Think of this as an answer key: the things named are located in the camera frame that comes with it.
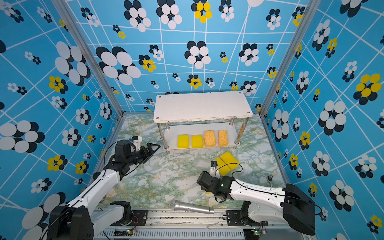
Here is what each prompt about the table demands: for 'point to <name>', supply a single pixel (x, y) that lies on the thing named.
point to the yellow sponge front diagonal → (223, 169)
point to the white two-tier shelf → (201, 107)
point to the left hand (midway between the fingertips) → (157, 149)
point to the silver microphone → (180, 205)
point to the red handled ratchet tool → (270, 179)
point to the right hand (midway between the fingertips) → (210, 181)
